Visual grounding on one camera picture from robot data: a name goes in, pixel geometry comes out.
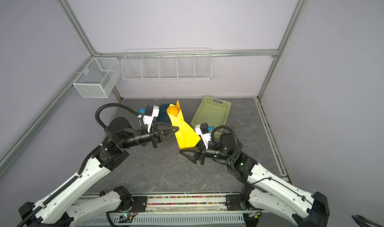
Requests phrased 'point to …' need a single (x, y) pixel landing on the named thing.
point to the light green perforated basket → (212, 111)
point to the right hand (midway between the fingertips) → (181, 149)
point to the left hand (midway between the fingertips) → (177, 132)
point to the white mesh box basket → (97, 78)
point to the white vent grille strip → (174, 218)
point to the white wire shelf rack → (167, 63)
